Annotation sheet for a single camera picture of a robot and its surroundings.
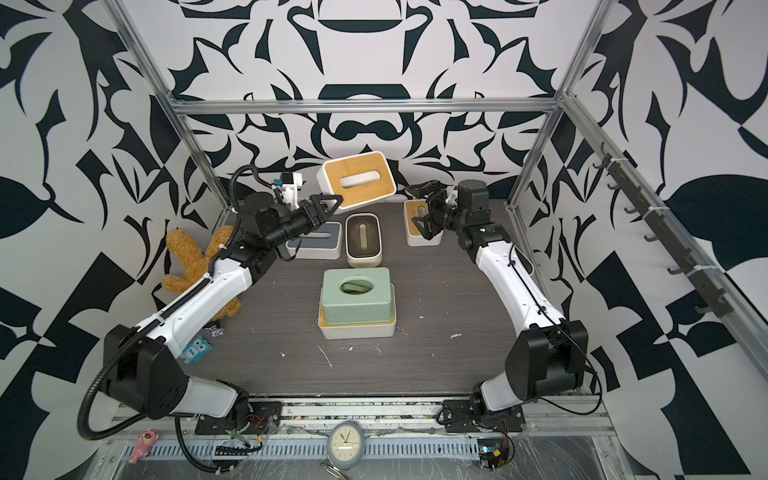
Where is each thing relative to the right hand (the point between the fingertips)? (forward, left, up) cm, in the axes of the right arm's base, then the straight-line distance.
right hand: (405, 196), depth 76 cm
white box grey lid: (+6, +25, -27) cm, 37 cm away
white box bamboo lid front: (-23, +14, -28) cm, 39 cm away
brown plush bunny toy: (-4, +62, -23) cm, 67 cm away
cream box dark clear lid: (+8, +13, -28) cm, 31 cm away
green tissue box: (-20, +14, -15) cm, 28 cm away
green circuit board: (-50, -19, -35) cm, 64 cm away
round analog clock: (-49, +15, -28) cm, 58 cm away
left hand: (-2, +17, +2) cm, 17 cm away
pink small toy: (-49, +60, -30) cm, 83 cm away
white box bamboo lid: (+23, -7, -28) cm, 37 cm away
